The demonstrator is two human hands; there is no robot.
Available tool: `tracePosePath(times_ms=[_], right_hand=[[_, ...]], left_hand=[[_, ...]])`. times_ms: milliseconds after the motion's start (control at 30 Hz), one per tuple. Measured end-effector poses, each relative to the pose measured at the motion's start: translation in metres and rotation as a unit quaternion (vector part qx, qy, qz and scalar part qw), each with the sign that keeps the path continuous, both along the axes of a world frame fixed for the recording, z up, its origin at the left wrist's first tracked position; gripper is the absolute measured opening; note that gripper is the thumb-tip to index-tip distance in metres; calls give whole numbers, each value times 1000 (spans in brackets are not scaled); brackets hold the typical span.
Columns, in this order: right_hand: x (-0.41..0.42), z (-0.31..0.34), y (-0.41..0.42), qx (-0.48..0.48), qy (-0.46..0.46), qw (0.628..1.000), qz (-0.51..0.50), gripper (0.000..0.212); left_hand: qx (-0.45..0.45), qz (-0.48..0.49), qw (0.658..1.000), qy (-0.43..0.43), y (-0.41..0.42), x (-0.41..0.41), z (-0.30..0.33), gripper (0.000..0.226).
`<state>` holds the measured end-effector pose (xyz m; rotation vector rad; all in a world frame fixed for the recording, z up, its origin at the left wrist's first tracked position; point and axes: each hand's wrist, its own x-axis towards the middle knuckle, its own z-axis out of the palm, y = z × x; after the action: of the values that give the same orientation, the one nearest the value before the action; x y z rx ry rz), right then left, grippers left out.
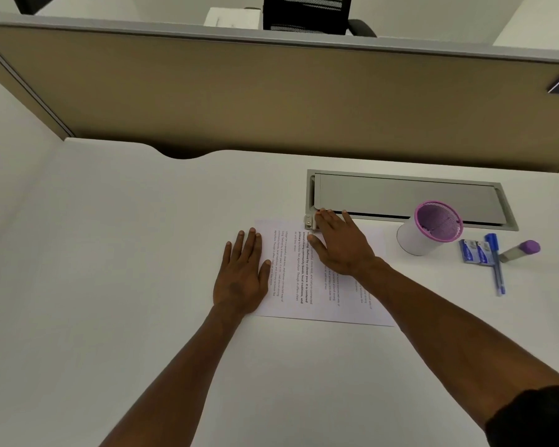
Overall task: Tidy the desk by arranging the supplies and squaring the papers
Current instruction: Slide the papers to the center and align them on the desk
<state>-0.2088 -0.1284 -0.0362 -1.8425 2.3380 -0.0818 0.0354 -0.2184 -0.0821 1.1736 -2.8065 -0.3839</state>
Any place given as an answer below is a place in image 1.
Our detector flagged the person's right hand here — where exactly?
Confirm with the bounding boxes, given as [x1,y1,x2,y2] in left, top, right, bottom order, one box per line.
[306,208,378,278]

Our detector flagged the person's left hand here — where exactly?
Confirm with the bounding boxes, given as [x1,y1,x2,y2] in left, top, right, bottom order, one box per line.
[212,227,272,317]

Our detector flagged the printed white paper sheets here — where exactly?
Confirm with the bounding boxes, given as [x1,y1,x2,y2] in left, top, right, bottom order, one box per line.
[253,217,397,328]

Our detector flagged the blue white staple box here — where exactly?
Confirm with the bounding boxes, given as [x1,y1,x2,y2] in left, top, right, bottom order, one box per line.
[474,240,494,266]
[458,238,479,264]

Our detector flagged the blue pen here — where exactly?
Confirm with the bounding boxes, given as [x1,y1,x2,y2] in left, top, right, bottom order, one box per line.
[484,233,507,297]

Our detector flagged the purple capped glue stick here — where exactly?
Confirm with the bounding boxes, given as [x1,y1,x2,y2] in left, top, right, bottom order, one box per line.
[499,240,541,264]

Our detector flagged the person's left forearm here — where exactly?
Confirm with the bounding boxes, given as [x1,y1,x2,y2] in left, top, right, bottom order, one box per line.
[100,302,248,447]

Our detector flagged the person's right forearm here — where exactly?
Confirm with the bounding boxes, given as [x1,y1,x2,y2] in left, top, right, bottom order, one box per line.
[352,258,559,431]

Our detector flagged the white desk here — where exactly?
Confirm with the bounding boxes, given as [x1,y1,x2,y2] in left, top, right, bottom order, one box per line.
[0,137,559,447]

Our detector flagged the person's black shirt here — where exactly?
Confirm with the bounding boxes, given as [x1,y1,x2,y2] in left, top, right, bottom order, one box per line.
[485,385,559,447]

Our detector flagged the white cup with purple rim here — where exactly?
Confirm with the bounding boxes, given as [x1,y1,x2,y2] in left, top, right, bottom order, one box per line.
[396,200,465,256]

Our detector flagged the wide beige partition panel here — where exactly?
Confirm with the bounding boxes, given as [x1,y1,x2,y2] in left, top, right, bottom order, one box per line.
[0,13,559,173]

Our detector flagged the black striped mesh office chair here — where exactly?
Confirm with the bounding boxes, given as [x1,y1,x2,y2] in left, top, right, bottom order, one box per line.
[263,0,377,38]

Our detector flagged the grey desk cable tray lid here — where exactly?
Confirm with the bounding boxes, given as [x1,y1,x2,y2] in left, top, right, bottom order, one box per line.
[306,169,519,232]

